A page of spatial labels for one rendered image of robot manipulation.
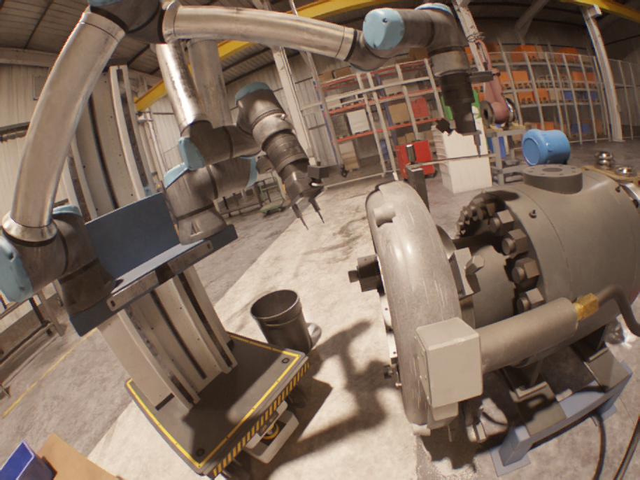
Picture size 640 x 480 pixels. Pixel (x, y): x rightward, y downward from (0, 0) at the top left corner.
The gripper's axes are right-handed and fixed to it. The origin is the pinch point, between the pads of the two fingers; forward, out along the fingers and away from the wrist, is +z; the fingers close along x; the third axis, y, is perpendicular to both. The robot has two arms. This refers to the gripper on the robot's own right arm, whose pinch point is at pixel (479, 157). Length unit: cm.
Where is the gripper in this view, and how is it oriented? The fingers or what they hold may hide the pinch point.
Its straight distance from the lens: 67.7
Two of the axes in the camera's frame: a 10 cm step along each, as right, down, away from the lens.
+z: 2.8, 8.8, 3.8
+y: -8.9, 0.9, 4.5
